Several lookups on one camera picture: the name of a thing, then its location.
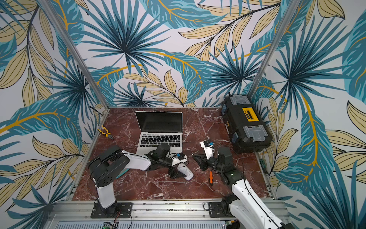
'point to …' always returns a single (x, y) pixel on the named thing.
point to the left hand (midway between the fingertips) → (184, 169)
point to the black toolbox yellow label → (244, 125)
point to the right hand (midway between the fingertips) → (188, 160)
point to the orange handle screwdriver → (211, 180)
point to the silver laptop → (157, 128)
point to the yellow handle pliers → (107, 134)
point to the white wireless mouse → (183, 169)
